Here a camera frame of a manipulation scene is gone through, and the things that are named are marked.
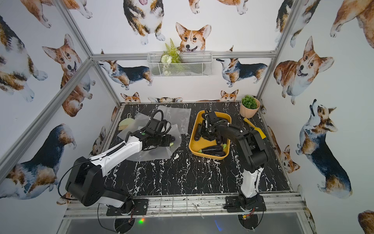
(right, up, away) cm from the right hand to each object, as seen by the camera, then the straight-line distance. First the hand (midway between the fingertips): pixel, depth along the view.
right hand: (197, 134), depth 94 cm
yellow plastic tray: (-2, -8, +2) cm, 8 cm away
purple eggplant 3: (+1, 0, +6) cm, 6 cm away
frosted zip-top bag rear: (-15, +12, +22) cm, 29 cm away
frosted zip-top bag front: (-23, -11, -5) cm, 26 cm away
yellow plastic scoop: (+43, +2, +8) cm, 44 cm away
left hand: (-15, -2, -8) cm, 17 cm away
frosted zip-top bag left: (-43, +6, +15) cm, 46 cm away
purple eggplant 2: (+13, -11, -4) cm, 18 cm away
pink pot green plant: (+37, +19, +9) cm, 42 cm away
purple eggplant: (+14, -8, -1) cm, 16 cm away
